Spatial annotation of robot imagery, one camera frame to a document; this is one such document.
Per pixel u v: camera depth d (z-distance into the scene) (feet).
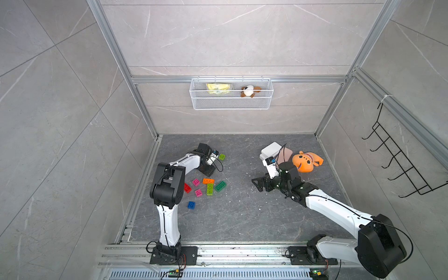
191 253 2.42
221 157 3.50
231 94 2.84
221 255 2.45
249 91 2.81
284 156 3.50
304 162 3.10
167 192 1.76
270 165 2.43
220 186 3.06
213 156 3.04
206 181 3.13
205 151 2.74
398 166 2.20
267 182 2.39
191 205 2.85
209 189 3.04
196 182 3.13
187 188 3.06
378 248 1.31
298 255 2.39
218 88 2.74
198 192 2.98
